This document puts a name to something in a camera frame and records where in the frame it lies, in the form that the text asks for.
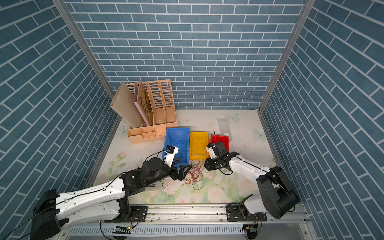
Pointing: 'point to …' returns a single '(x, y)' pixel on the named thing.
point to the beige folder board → (124, 103)
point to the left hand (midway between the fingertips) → (190, 165)
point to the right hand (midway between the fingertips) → (207, 165)
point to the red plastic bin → (224, 139)
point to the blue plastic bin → (180, 138)
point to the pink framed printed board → (142, 100)
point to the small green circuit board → (253, 229)
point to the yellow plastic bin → (203, 136)
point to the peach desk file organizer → (160, 95)
